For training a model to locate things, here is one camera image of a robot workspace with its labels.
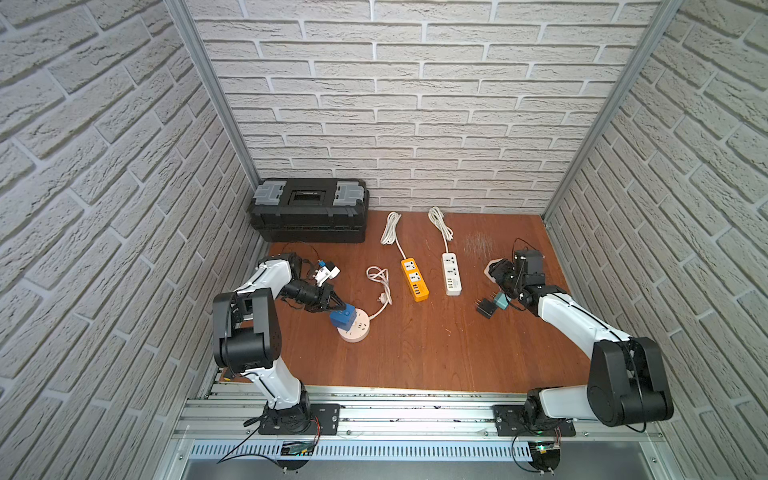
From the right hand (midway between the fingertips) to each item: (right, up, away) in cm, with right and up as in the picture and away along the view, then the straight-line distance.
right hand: (497, 269), depth 91 cm
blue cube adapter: (-47, -14, -8) cm, 50 cm away
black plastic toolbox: (-61, +19, +6) cm, 64 cm away
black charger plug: (-3, -12, +2) cm, 13 cm away
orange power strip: (-25, -4, +7) cm, 27 cm away
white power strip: (-13, -4, +6) cm, 15 cm away
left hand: (-47, -10, -6) cm, 49 cm away
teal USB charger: (+2, -10, +3) cm, 11 cm away
